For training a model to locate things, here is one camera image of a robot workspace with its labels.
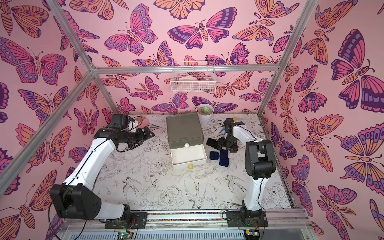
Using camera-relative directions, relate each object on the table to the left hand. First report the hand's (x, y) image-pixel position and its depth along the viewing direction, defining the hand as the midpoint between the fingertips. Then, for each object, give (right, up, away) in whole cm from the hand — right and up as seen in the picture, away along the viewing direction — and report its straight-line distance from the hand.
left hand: (150, 136), depth 81 cm
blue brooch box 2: (+42, -13, +14) cm, 46 cm away
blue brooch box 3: (+43, -18, +11) cm, 48 cm away
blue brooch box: (+36, -13, +13) cm, 41 cm away
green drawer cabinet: (+19, -2, -1) cm, 19 cm away
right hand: (+41, -9, +14) cm, 45 cm away
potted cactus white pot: (+32, +16, +27) cm, 45 cm away
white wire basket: (+25, +33, +11) cm, 42 cm away
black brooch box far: (+35, -5, +22) cm, 42 cm away
